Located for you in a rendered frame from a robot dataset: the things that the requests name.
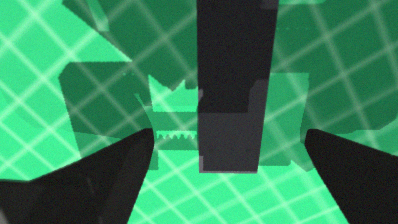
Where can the green work mat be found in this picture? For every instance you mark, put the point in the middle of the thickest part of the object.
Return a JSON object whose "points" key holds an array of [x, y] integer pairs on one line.
{"points": [[79, 75]]}

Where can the black strip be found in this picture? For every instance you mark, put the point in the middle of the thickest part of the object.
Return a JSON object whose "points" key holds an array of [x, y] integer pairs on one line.
{"points": [[235, 40]]}

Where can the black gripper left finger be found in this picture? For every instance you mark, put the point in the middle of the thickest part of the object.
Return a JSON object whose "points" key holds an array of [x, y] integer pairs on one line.
{"points": [[101, 188]]}

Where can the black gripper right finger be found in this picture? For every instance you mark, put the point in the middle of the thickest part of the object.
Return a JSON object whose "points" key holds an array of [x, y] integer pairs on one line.
{"points": [[362, 180]]}

